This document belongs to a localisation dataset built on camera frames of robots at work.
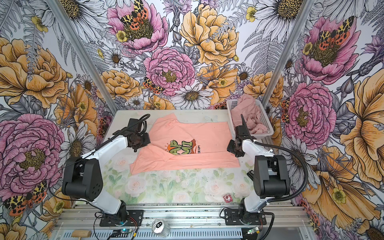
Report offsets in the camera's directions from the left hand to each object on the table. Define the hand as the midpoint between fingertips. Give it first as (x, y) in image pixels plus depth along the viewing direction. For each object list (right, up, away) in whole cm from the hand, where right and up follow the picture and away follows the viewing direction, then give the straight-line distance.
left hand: (146, 145), depth 92 cm
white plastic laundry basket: (+78, +8, +7) cm, 78 cm away
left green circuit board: (-4, -37, -20) cm, 42 cm away
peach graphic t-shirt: (+15, 0, +10) cm, 18 cm away
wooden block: (-22, -37, -23) cm, 49 cm away
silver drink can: (+16, -28, -31) cm, 45 cm away
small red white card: (+45, -24, -16) cm, 54 cm away
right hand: (+51, -5, +1) cm, 51 cm away
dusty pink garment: (+68, +26, +22) cm, 76 cm away
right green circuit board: (+58, -37, -20) cm, 71 cm away
